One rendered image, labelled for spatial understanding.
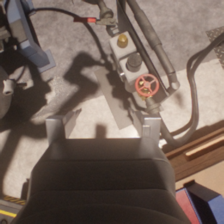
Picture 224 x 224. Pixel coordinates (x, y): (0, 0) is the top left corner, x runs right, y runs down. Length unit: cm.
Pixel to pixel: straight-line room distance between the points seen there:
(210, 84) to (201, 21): 44
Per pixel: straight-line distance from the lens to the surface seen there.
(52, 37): 129
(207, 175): 57
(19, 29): 108
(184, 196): 56
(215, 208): 46
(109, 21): 64
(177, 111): 103
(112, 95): 99
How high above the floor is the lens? 97
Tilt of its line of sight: 81 degrees down
